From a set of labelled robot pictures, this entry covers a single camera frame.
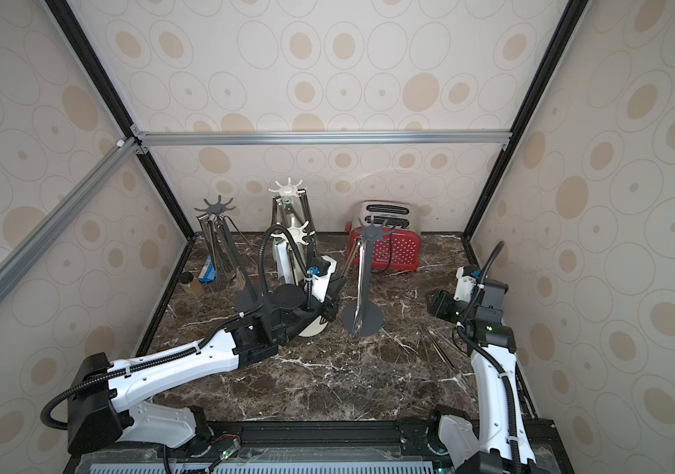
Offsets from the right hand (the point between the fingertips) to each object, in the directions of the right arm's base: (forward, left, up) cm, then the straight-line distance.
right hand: (451, 298), depth 78 cm
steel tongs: (-8, -2, -19) cm, 21 cm away
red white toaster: (+24, +11, -7) cm, 27 cm away
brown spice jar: (+8, +79, -8) cm, 80 cm away
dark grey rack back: (+6, +20, -22) cm, 30 cm away
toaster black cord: (+22, +15, -9) cm, 28 cm away
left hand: (-5, +26, +13) cm, 30 cm away
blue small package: (+18, +80, -15) cm, 83 cm away
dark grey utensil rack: (+8, +62, -16) cm, 65 cm away
